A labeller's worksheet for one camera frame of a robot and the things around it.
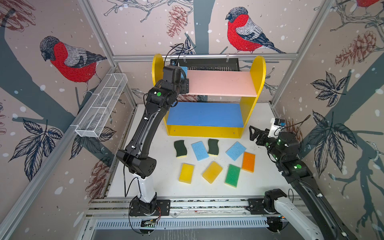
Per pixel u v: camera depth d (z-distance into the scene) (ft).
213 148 3.06
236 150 3.05
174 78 1.72
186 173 2.79
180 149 3.05
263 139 2.11
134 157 1.44
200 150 3.03
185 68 2.48
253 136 2.17
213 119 3.03
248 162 2.88
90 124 2.30
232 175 2.73
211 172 2.85
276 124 2.01
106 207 2.49
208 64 3.12
